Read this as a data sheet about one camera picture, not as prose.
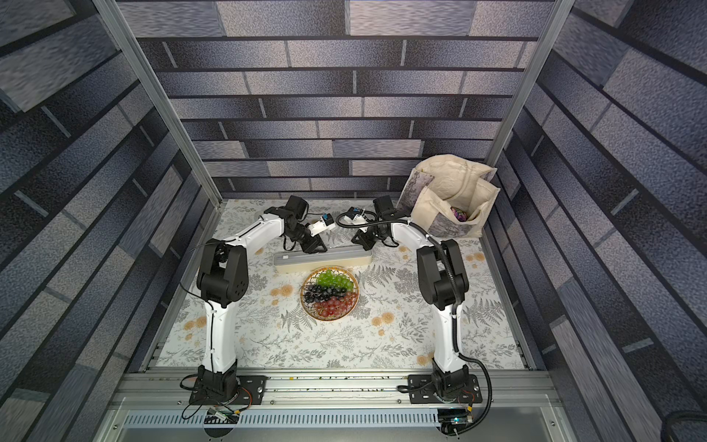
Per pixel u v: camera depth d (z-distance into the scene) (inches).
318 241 34.6
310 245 34.5
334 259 38.3
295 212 32.7
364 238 34.4
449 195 42.0
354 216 34.4
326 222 35.0
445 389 25.4
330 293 34.5
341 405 28.7
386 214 31.9
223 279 22.4
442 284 22.1
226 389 25.8
